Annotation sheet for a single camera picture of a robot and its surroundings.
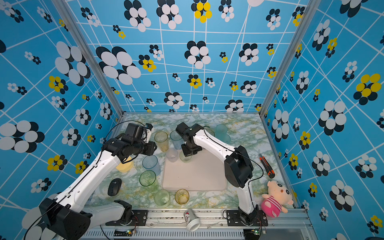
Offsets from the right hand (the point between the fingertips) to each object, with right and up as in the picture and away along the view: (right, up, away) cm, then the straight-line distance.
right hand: (190, 153), depth 87 cm
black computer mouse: (-42, -18, -5) cm, 46 cm away
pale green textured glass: (-15, -23, -7) cm, 28 cm away
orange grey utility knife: (+47, -12, 0) cm, 49 cm away
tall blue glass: (-8, +8, +2) cm, 12 cm away
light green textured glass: (-4, -4, +5) cm, 8 cm away
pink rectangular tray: (+9, -13, +6) cm, 17 cm away
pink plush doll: (+44, -21, -14) cm, 50 cm away
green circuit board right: (+32, -34, -17) cm, 50 cm away
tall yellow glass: (-20, +8, +11) cm, 24 cm away
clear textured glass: (-12, -2, +8) cm, 15 cm away
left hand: (-19, +6, -9) cm, 22 cm away
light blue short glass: (-24, -5, -1) cm, 25 cm away
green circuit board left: (-36, -36, -15) cm, 53 cm away
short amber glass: (-5, -22, -7) cm, 24 cm away
